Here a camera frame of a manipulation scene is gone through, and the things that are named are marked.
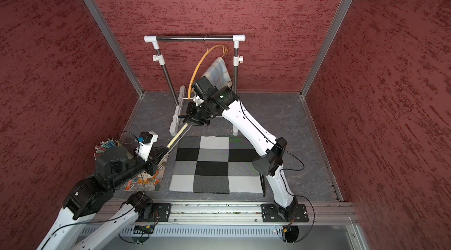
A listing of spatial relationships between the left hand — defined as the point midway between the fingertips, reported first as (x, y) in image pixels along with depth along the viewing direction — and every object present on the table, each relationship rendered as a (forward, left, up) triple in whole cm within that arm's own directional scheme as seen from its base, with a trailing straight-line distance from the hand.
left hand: (165, 152), depth 66 cm
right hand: (+11, -7, +3) cm, 13 cm away
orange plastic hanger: (+57, -22, +9) cm, 62 cm away
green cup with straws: (+8, +34, -11) cm, 36 cm away
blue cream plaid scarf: (+44, -18, +2) cm, 48 cm away
